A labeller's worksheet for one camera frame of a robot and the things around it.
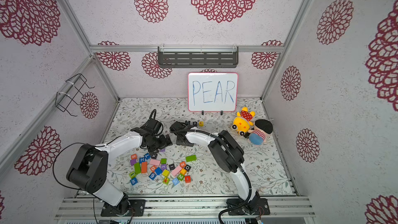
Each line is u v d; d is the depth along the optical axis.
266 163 0.88
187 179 0.81
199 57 0.95
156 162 0.89
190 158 0.90
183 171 0.84
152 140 0.71
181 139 0.70
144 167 0.87
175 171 0.84
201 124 1.04
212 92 1.06
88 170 0.45
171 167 0.85
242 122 0.98
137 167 0.88
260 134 0.92
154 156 0.90
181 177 0.82
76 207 0.75
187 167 0.85
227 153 0.53
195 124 1.04
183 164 0.87
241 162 0.57
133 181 0.81
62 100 0.73
